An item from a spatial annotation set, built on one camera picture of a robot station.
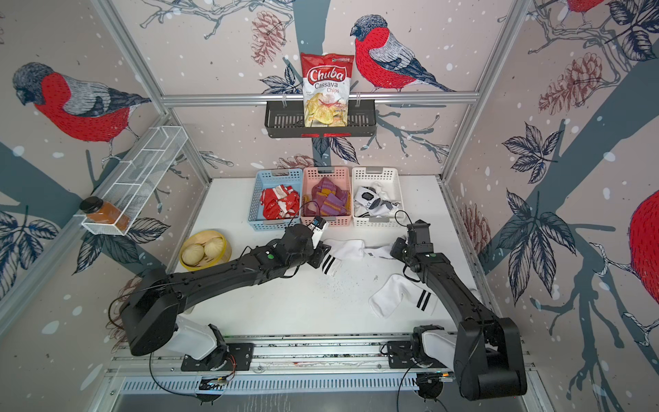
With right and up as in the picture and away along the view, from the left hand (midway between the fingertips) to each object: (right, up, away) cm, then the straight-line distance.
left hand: (331, 242), depth 82 cm
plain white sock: (+19, -19, +3) cm, 27 cm away
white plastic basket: (+26, +22, +36) cm, 50 cm away
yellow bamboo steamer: (-47, -4, +9) cm, 48 cm away
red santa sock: (-19, +13, +25) cm, 34 cm away
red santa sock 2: (-26, +11, +25) cm, 38 cm away
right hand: (+23, -2, +7) cm, 24 cm away
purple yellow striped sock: (-2, +14, +25) cm, 28 cm away
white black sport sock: (+16, +14, +25) cm, 33 cm away
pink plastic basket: (+4, +25, +36) cm, 44 cm away
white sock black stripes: (+3, -6, +13) cm, 14 cm away
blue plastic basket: (-29, +24, +35) cm, 52 cm away
